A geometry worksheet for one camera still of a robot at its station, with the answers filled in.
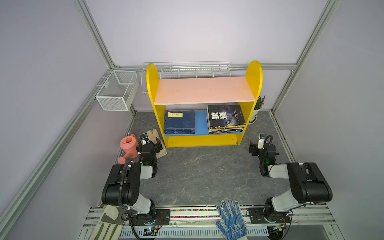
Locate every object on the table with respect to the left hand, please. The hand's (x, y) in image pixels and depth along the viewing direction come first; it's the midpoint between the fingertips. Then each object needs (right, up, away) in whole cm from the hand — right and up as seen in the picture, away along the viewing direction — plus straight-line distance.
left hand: (150, 141), depth 92 cm
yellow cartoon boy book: (+45, +7, -5) cm, 46 cm away
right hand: (+69, -1, +1) cm, 69 cm away
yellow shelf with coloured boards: (+33, +18, 0) cm, 38 cm away
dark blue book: (+18, +12, -3) cm, 22 cm away
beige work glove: (-3, +3, +15) cm, 15 cm away
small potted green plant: (+72, +24, +10) cm, 76 cm away
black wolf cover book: (+43, +16, -5) cm, 46 cm away
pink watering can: (-11, -1, -4) cm, 12 cm away
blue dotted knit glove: (+47, -39, -21) cm, 64 cm away
